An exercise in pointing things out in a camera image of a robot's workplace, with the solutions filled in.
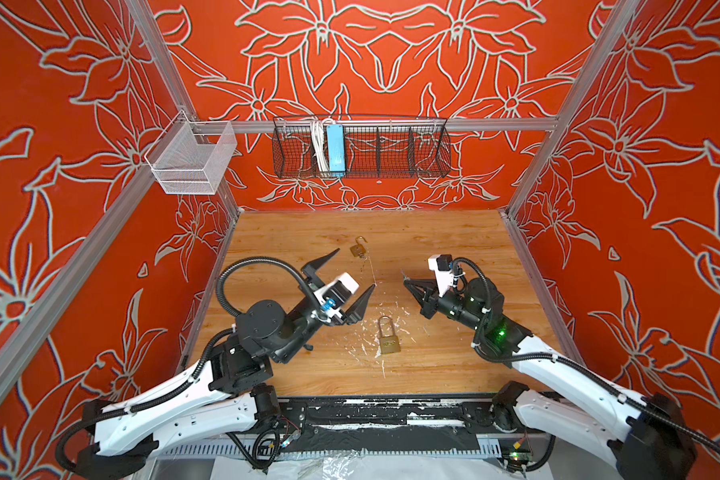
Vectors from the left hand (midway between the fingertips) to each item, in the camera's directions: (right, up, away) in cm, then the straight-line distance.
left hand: (351, 263), depth 54 cm
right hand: (+12, -7, +17) cm, 22 cm away
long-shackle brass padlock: (+10, -26, +31) cm, 41 cm away
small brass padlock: (+1, +1, +52) cm, 52 cm away
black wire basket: (+9, +35, +43) cm, 56 cm away
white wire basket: (-53, +31, +38) cm, 72 cm away
